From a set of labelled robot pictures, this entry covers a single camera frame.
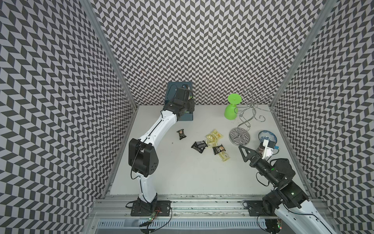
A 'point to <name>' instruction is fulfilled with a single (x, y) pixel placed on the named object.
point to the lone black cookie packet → (182, 135)
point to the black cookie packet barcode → (199, 146)
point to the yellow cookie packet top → (215, 135)
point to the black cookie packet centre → (217, 149)
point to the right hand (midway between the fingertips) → (240, 151)
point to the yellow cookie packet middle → (210, 142)
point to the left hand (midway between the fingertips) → (189, 103)
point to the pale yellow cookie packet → (224, 156)
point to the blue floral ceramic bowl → (266, 135)
